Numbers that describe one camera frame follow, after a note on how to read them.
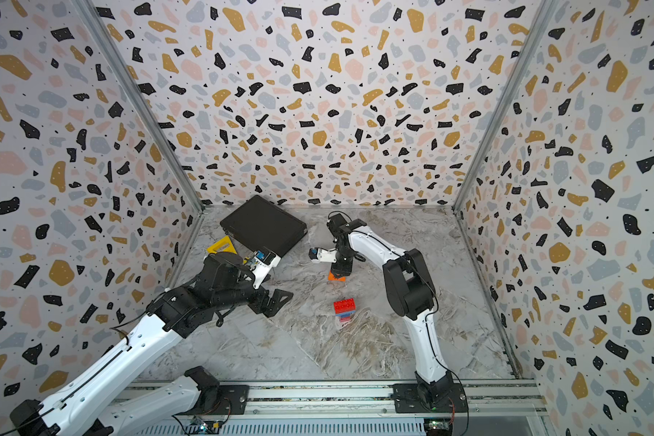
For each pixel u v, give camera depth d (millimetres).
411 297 575
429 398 650
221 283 538
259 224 1097
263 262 616
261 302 616
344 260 855
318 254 876
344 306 829
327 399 761
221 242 1094
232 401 732
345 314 848
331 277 978
